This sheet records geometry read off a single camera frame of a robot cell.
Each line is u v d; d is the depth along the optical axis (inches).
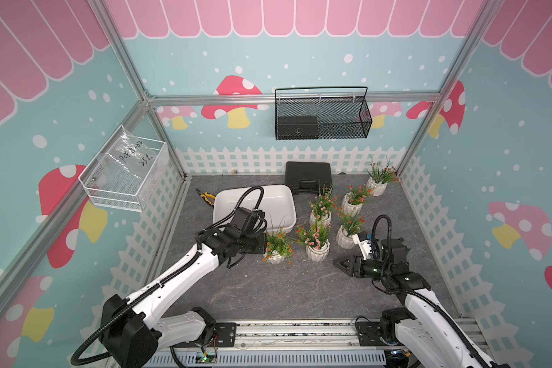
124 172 28.6
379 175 41.6
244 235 25.2
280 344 29.0
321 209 35.2
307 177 44.1
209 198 43.2
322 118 35.9
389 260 25.1
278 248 28.0
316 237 31.9
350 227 34.5
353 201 38.3
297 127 36.1
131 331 15.1
